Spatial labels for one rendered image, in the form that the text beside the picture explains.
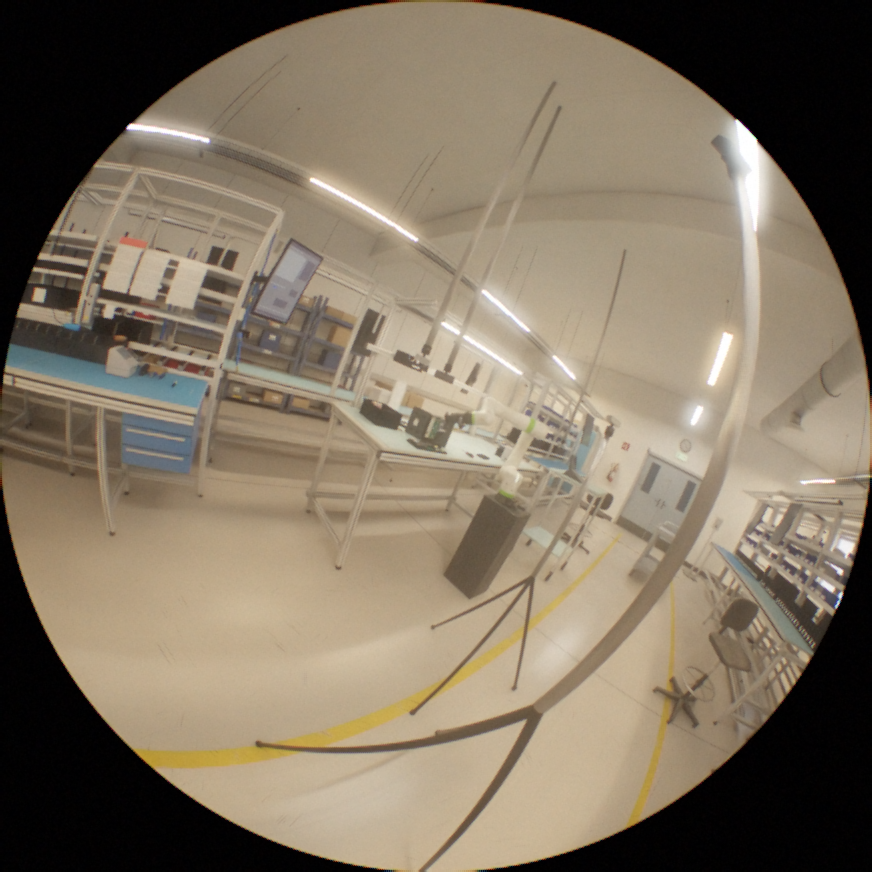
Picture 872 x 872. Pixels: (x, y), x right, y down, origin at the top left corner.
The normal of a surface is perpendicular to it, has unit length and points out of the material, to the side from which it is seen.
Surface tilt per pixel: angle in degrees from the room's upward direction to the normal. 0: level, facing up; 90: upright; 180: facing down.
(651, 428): 90
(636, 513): 90
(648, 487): 90
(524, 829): 0
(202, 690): 0
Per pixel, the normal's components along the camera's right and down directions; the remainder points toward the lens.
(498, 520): -0.68, -0.14
